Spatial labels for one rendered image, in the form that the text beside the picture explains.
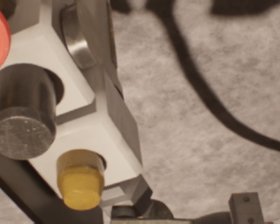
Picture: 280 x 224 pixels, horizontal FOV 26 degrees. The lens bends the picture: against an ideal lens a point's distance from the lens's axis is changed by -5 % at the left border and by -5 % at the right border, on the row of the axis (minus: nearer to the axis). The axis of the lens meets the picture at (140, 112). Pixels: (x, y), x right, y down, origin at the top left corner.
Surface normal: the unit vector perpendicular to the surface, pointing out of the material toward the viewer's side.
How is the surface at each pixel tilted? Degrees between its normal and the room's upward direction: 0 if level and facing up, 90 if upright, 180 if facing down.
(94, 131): 0
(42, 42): 0
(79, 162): 90
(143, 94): 0
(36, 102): 90
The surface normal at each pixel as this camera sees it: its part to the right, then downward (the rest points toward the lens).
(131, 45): 0.11, 0.73
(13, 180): 0.93, -0.32
